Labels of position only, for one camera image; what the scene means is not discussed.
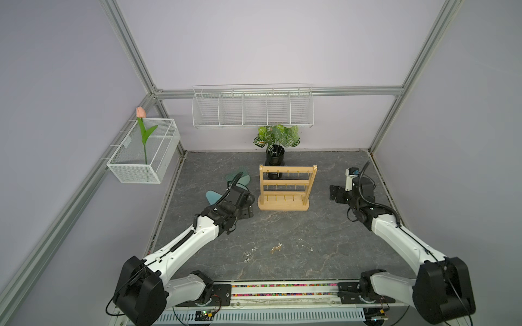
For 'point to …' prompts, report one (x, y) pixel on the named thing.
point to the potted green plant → (275, 138)
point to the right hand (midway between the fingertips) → (341, 185)
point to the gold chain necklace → (276, 248)
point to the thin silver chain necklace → (305, 244)
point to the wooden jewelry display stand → (285, 188)
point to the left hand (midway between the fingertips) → (240, 206)
